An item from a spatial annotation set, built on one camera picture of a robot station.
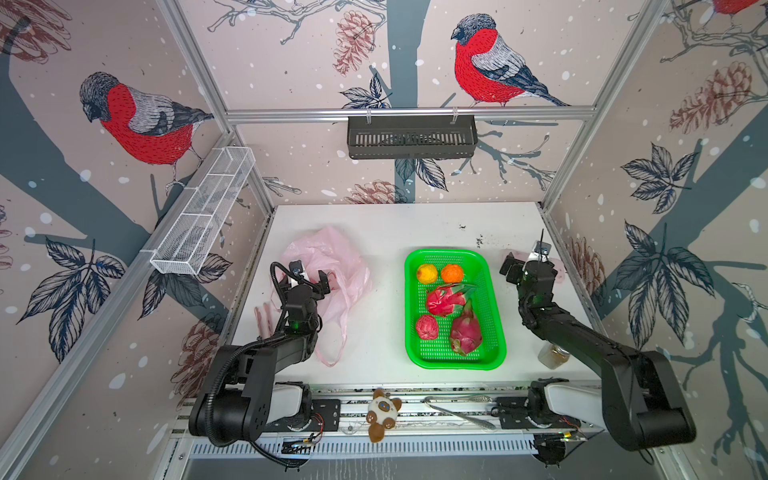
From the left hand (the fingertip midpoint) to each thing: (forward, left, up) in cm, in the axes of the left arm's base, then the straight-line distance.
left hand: (301, 271), depth 87 cm
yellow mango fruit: (+3, -38, -7) cm, 39 cm away
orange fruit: (+2, -46, -6) cm, 47 cm away
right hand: (+2, -67, +2) cm, 67 cm away
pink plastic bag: (-1, -14, -1) cm, 14 cm away
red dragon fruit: (-8, -42, -4) cm, 43 cm away
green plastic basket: (-9, -46, -11) cm, 48 cm away
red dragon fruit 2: (-17, -47, -5) cm, 50 cm away
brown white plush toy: (-35, -24, -10) cm, 44 cm away
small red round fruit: (-15, -37, -6) cm, 40 cm away
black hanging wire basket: (+45, -34, +17) cm, 59 cm away
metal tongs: (-37, -49, -13) cm, 62 cm away
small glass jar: (-22, -71, -9) cm, 75 cm away
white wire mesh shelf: (+8, +24, +18) cm, 31 cm away
